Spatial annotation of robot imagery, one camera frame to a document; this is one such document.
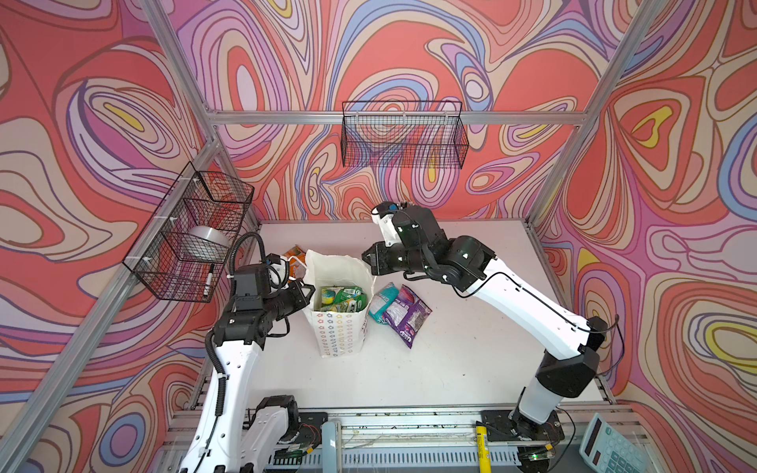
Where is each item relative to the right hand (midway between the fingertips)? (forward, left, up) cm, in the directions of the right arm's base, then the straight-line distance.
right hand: (365, 263), depth 66 cm
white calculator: (-34, -57, -32) cm, 73 cm away
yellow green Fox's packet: (+6, +13, -24) cm, 28 cm away
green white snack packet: (+3, +6, -21) cm, 22 cm away
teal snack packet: (+7, -3, -30) cm, 31 cm away
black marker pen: (+2, +40, -7) cm, 40 cm away
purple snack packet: (+1, -11, -29) cm, 31 cm away
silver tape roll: (+7, +39, 0) cm, 39 cm away
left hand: (+1, +13, -10) cm, 17 cm away
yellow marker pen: (-35, -27, -32) cm, 54 cm away
